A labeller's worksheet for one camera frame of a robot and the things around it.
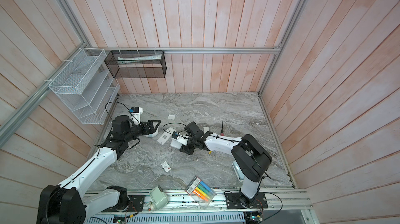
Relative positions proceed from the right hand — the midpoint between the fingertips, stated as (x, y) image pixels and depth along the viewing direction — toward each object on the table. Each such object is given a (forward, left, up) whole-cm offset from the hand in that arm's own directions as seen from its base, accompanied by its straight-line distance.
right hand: (183, 144), depth 90 cm
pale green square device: (-29, +8, +2) cm, 30 cm away
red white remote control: (-3, +3, +5) cm, 6 cm away
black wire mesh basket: (+48, +34, +22) cm, 63 cm away
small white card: (-13, +8, -2) cm, 15 cm away
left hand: (+4, +14, +15) cm, 21 cm away
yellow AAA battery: (-3, -16, -3) cm, 17 cm away
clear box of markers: (-25, -11, -2) cm, 28 cm away
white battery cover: (+22, +11, -4) cm, 25 cm away
